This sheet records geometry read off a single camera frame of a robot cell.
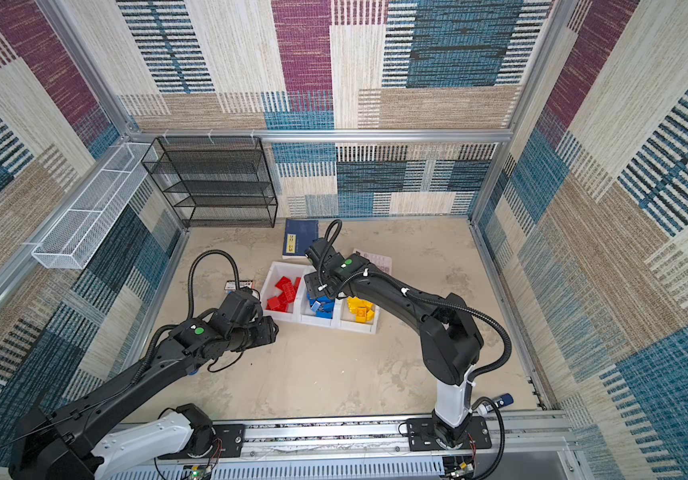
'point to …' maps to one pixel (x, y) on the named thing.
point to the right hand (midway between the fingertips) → (326, 284)
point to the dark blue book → (298, 235)
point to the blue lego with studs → (330, 301)
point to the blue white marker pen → (501, 400)
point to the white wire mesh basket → (71, 240)
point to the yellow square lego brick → (361, 315)
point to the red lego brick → (283, 281)
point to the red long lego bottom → (289, 290)
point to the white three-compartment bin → (299, 310)
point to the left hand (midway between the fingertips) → (272, 326)
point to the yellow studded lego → (354, 303)
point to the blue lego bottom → (319, 305)
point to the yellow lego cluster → (370, 309)
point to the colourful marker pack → (230, 285)
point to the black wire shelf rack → (214, 181)
